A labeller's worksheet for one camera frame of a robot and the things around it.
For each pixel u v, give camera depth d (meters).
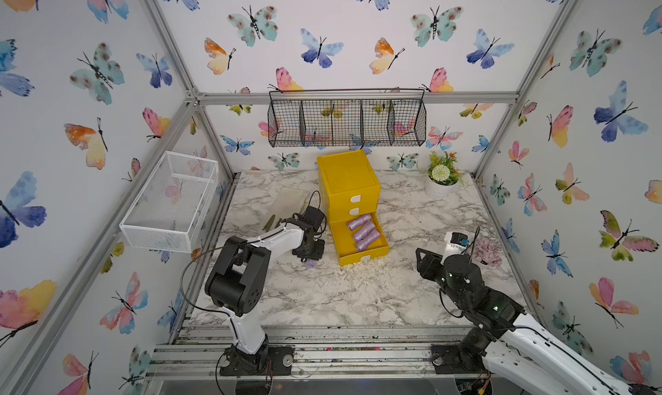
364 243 0.96
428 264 0.71
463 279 0.53
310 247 0.80
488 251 0.85
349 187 0.89
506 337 0.51
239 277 0.49
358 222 1.01
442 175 0.98
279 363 0.73
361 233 0.99
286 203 1.11
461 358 0.64
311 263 0.91
